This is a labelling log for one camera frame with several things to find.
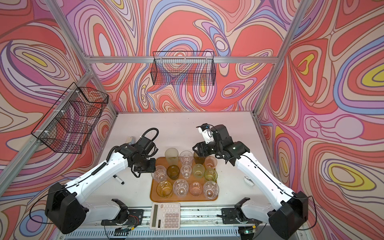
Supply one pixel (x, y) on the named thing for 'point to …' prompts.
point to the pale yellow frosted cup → (172, 156)
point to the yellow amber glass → (164, 188)
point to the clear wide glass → (180, 187)
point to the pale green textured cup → (198, 170)
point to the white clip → (248, 180)
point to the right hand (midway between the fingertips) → (199, 150)
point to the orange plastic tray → (184, 179)
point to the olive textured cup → (173, 171)
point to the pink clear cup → (195, 188)
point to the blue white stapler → (129, 140)
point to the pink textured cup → (210, 162)
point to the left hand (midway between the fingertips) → (155, 168)
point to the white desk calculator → (165, 216)
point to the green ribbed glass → (211, 174)
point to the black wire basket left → (64, 128)
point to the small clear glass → (186, 171)
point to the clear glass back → (160, 174)
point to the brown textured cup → (198, 159)
